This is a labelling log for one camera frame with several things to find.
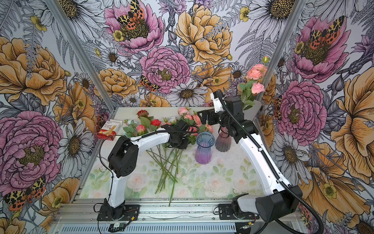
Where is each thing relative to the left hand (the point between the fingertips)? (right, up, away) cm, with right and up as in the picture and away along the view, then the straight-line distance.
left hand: (182, 149), depth 93 cm
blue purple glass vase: (+13, +7, -11) cm, 18 cm away
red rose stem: (-21, +17, +15) cm, 31 cm away
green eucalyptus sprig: (-37, +12, +9) cm, 40 cm away
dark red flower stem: (-30, +23, +16) cm, 41 cm away
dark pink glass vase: (+25, +5, -4) cm, 26 cm away
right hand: (+12, +21, -20) cm, 31 cm away
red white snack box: (-52, +12, +10) cm, 54 cm away
